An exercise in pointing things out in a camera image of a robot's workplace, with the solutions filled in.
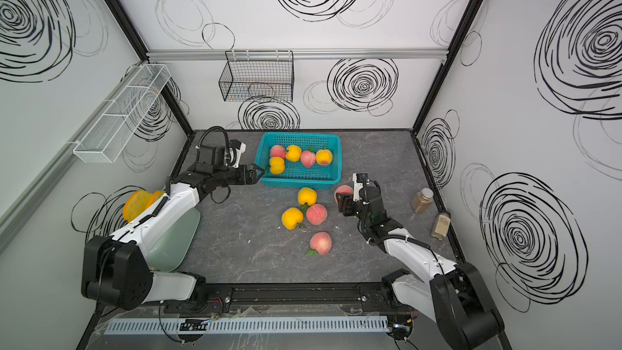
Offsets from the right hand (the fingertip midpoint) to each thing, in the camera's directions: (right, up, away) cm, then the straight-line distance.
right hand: (345, 195), depth 86 cm
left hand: (-32, +9, -2) cm, 34 cm away
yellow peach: (-20, +15, +19) cm, 31 cm away
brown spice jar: (+28, -2, +1) cm, 28 cm away
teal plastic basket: (-19, +5, +16) cm, 26 cm away
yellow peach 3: (-20, -8, 0) cm, 21 cm away
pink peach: (-27, +16, +19) cm, 37 cm away
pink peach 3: (-10, -7, -1) cm, 12 cm away
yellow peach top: (-14, -1, +5) cm, 15 cm away
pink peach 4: (-1, +2, 0) cm, 2 cm away
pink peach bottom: (-9, -14, -7) cm, 18 cm away
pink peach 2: (-14, +13, +16) cm, 25 cm away
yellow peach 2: (-27, +10, +15) cm, 32 cm away
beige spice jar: (+34, -12, -1) cm, 36 cm away
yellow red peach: (-7, +13, +17) cm, 23 cm away
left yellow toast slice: (-64, 0, -15) cm, 66 cm away
